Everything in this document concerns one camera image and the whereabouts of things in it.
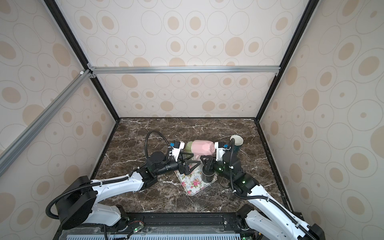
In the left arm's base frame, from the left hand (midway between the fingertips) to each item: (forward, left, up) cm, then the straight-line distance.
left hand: (199, 161), depth 69 cm
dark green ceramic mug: (+24, -26, -19) cm, 41 cm away
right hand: (+3, -1, -3) cm, 5 cm away
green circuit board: (-24, +29, -22) cm, 44 cm away
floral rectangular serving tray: (-1, +3, -24) cm, 25 cm away
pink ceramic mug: (+6, -1, +2) cm, 7 cm away
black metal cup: (0, -5, -15) cm, 16 cm away
